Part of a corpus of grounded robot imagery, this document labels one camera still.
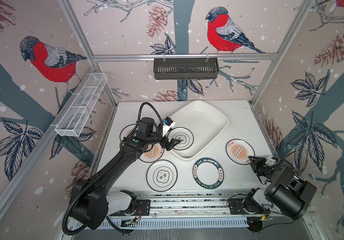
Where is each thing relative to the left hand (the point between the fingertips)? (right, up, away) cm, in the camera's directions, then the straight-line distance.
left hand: (174, 134), depth 76 cm
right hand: (+46, -17, +12) cm, 50 cm away
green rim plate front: (+20, -24, +10) cm, 33 cm away
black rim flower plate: (+7, -3, +25) cm, 26 cm away
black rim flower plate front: (-8, -25, +8) cm, 27 cm away
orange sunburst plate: (+41, -13, +18) cm, 47 cm away
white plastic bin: (+23, +4, +34) cm, 41 cm away
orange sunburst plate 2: (-13, -14, +17) cm, 26 cm away
